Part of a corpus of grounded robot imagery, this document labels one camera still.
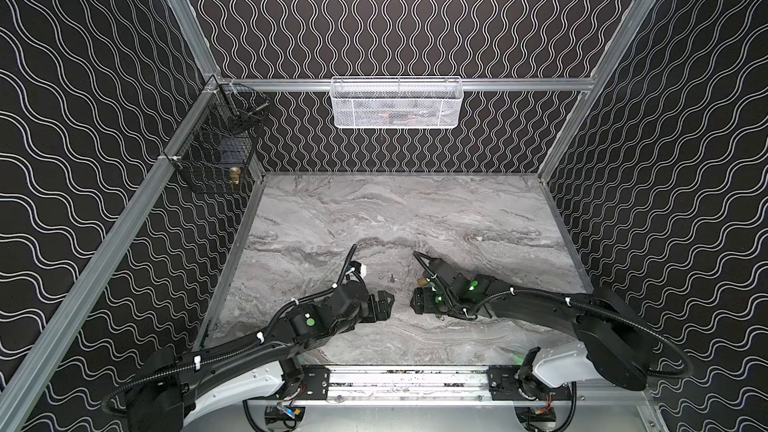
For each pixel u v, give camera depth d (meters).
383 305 0.70
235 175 0.78
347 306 0.58
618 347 0.43
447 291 0.65
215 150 0.93
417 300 0.77
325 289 0.61
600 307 0.45
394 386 0.75
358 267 0.73
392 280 0.93
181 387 0.42
